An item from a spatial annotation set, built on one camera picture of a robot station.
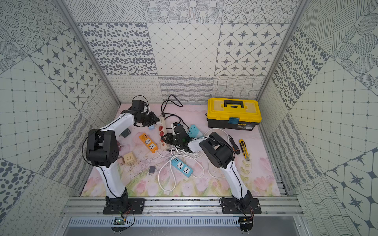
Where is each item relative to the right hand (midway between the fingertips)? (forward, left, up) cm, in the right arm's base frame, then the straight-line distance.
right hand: (164, 139), depth 98 cm
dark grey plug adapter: (-20, +5, -2) cm, 21 cm away
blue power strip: (-19, -13, 0) cm, 23 cm away
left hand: (+11, +5, +9) cm, 15 cm away
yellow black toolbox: (+10, -45, +15) cm, 48 cm away
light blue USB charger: (+9, +11, 0) cm, 14 cm away
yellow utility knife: (-6, -52, -1) cm, 53 cm away
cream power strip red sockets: (+4, +2, +3) cm, 5 cm away
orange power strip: (-4, +10, +1) cm, 11 cm away
